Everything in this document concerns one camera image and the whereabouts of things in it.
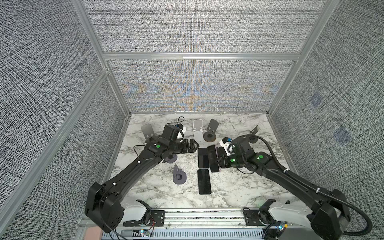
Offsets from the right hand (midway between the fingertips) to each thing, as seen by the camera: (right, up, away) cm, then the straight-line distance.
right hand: (215, 161), depth 78 cm
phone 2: (-5, -2, +17) cm, 18 cm away
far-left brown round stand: (-45, +15, +32) cm, 57 cm away
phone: (-1, +1, +4) cm, 4 cm away
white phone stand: (-8, +14, +29) cm, 33 cm away
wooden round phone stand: (0, +11, +26) cm, 28 cm away
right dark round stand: (+29, +9, +24) cm, 39 cm away
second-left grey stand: (-26, -3, +18) cm, 32 cm away
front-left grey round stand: (-19, -10, +4) cm, 22 cm away
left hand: (-12, +7, 0) cm, 14 cm away
